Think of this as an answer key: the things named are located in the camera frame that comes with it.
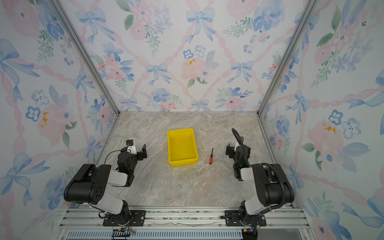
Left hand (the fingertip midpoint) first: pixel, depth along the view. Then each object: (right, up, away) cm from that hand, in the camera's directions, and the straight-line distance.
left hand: (137, 143), depth 91 cm
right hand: (+62, 0, +3) cm, 62 cm away
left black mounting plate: (+6, -35, -18) cm, 39 cm away
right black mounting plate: (+53, -35, -18) cm, 66 cm away
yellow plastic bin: (+27, -3, +3) cm, 27 cm away
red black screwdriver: (+45, -10, +3) cm, 47 cm away
